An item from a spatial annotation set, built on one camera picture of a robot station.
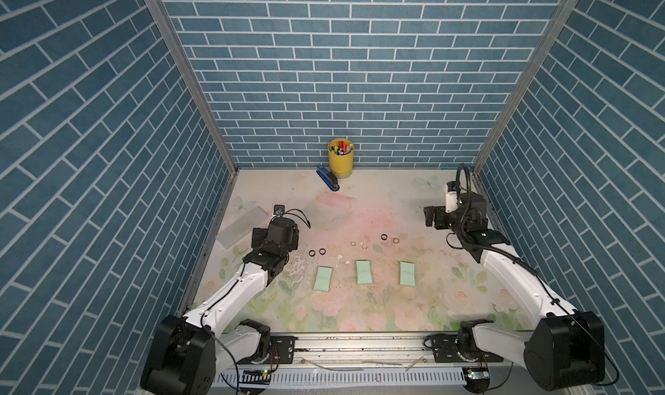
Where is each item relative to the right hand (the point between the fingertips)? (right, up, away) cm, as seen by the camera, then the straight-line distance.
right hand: (440, 206), depth 85 cm
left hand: (-53, -8, +1) cm, 53 cm away
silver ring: (-12, -13, +13) cm, 22 cm away
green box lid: (-11, -23, +2) cm, 25 cm away
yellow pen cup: (-33, +20, +23) cm, 45 cm away
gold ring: (-24, -16, +11) cm, 31 cm away
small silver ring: (-29, -14, +11) cm, 34 cm away
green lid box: (-39, -24, 0) cm, 46 cm away
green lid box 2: (-25, -23, +2) cm, 34 cm away
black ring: (-17, -13, +14) cm, 25 cm away
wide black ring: (-44, -17, +9) cm, 48 cm away
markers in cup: (-33, +24, +27) cm, 49 cm away
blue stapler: (-39, +11, +27) cm, 48 cm away
